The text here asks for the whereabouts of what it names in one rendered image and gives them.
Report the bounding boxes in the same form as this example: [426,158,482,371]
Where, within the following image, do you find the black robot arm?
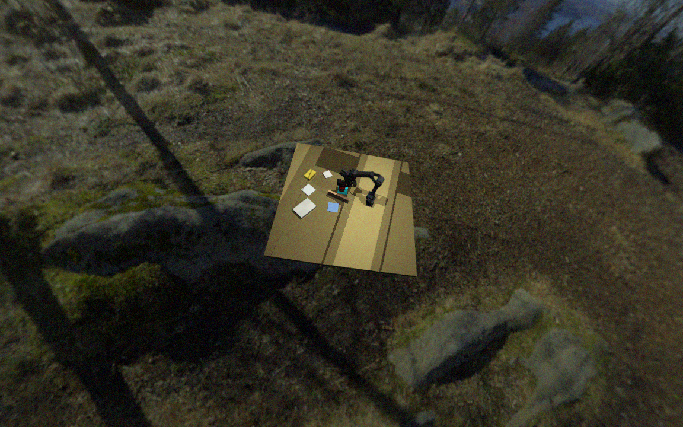
[339,168,384,207]

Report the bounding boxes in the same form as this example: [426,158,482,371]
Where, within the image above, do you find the brown wooden block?
[328,190,349,204]

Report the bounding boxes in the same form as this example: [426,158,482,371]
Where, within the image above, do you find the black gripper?
[337,179,357,187]

